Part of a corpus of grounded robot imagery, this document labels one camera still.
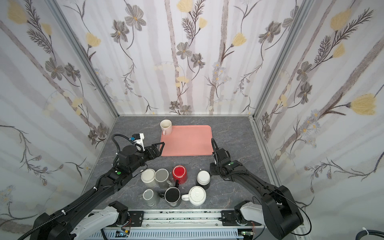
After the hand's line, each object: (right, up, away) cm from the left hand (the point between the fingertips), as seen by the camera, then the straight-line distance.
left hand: (157, 141), depth 77 cm
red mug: (+11, -18, +5) cm, 22 cm away
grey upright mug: (+2, -19, +1) cm, 19 cm away
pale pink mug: (-1, +9, +27) cm, 29 cm away
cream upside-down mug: (-6, -19, +3) cm, 20 cm away
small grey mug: (-2, -27, -5) cm, 28 cm away
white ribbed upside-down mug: (+21, -27, -3) cm, 34 cm away
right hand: (+29, -15, +10) cm, 34 cm away
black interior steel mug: (+8, -27, -3) cm, 28 cm away
